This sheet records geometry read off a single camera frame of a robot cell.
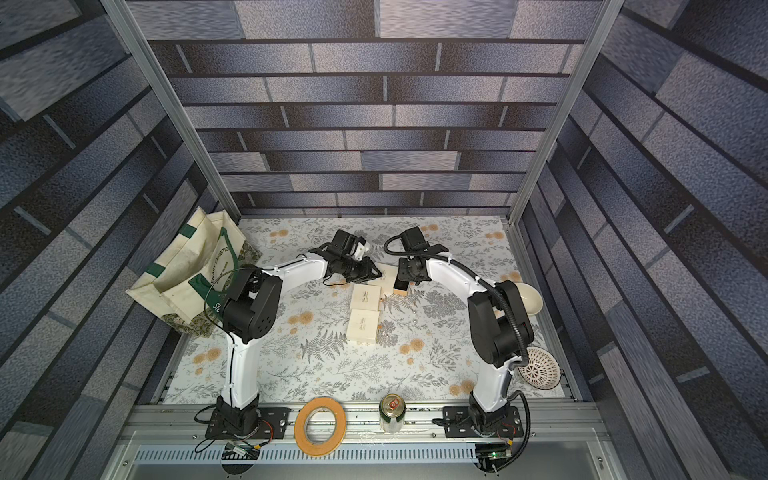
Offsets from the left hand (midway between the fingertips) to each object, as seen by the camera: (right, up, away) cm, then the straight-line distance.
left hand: (380, 272), depth 96 cm
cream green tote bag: (-50, -1, -20) cm, 54 cm away
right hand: (+9, +1, -1) cm, 9 cm away
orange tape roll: (-15, -39, -28) cm, 50 cm away
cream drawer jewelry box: (-5, -15, -9) cm, 18 cm away
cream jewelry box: (+3, -3, +1) cm, 4 cm away
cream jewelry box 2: (-5, -9, -4) cm, 11 cm away
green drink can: (+4, -29, -29) cm, 41 cm away
